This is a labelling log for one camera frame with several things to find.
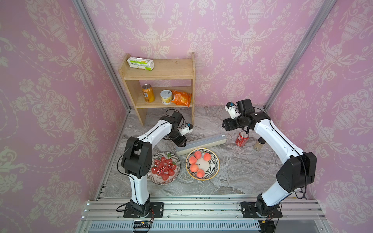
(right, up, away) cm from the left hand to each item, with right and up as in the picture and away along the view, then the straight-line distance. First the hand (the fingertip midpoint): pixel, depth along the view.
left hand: (182, 143), depth 92 cm
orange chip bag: (0, +28, -2) cm, 28 cm away
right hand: (+28, +13, -6) cm, 32 cm away
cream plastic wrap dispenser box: (+9, -1, +3) cm, 9 cm away
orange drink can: (-20, +31, -3) cm, 37 cm away
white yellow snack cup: (-10, +29, -1) cm, 31 cm away
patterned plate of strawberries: (-9, -13, -8) cm, 18 cm away
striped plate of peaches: (+13, -13, -1) cm, 18 cm away
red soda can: (+38, +2, 0) cm, 38 cm away
